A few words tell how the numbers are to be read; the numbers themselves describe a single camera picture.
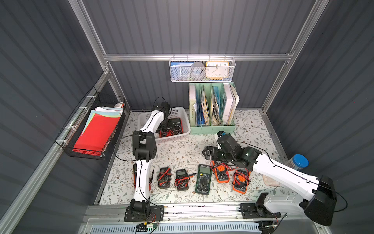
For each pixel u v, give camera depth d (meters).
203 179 0.83
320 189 0.41
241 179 0.81
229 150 0.58
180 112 1.11
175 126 1.06
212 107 0.94
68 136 0.61
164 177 0.83
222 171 0.84
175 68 0.87
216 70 0.89
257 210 0.66
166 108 0.81
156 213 0.73
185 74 0.89
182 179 0.81
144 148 0.62
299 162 0.71
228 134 1.04
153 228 0.69
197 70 0.87
